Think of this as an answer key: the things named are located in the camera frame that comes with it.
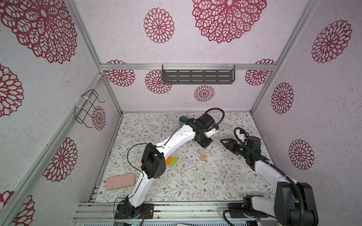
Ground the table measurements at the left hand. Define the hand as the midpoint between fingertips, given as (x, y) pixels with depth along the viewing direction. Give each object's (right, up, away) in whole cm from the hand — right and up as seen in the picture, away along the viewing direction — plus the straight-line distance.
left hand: (205, 145), depth 85 cm
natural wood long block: (+2, -5, +8) cm, 10 cm away
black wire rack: (-67, +19, -10) cm, 70 cm away
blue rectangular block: (-3, 0, -11) cm, 12 cm away
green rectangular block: (-19, -11, +7) cm, 23 cm away
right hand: (+12, +3, +1) cm, 12 cm away
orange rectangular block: (-23, -10, +8) cm, 26 cm away
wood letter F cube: (0, -8, +8) cm, 11 cm away
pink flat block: (-52, -22, +1) cm, 56 cm away
